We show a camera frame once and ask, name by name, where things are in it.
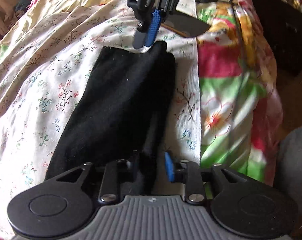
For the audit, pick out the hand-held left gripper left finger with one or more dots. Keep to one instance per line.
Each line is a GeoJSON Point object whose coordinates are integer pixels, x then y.
{"type": "Point", "coordinates": [131, 166]}

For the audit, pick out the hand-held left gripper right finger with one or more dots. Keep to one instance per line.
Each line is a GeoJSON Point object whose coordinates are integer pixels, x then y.
{"type": "Point", "coordinates": [169, 166]}

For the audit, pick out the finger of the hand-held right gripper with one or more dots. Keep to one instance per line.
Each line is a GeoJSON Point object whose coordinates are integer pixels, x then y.
{"type": "Point", "coordinates": [152, 27]}
{"type": "Point", "coordinates": [140, 36]}

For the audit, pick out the black pants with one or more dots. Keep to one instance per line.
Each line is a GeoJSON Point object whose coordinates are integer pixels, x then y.
{"type": "Point", "coordinates": [121, 92]}

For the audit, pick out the colourful flowered quilt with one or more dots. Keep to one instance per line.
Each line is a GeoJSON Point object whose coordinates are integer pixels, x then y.
{"type": "Point", "coordinates": [221, 92]}

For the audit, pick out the white floral bedsheet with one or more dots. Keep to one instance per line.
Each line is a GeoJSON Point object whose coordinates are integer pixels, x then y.
{"type": "Point", "coordinates": [40, 80]}

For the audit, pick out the person's grey trouser leg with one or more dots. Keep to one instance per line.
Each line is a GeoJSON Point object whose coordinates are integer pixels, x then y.
{"type": "Point", "coordinates": [296, 167]}

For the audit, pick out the dark wooden cabinet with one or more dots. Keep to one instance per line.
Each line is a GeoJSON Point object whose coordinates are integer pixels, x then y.
{"type": "Point", "coordinates": [283, 30]}

